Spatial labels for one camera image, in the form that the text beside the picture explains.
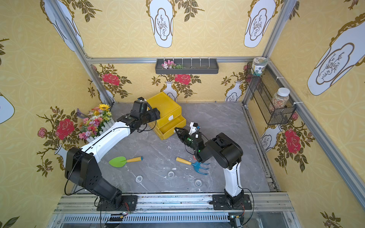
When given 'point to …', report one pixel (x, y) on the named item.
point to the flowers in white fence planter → (94, 121)
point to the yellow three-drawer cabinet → (171, 116)
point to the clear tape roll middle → (170, 174)
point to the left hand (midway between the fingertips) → (149, 113)
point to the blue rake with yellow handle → (196, 165)
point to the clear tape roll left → (139, 178)
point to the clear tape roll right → (198, 183)
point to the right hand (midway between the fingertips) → (179, 127)
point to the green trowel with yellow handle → (120, 161)
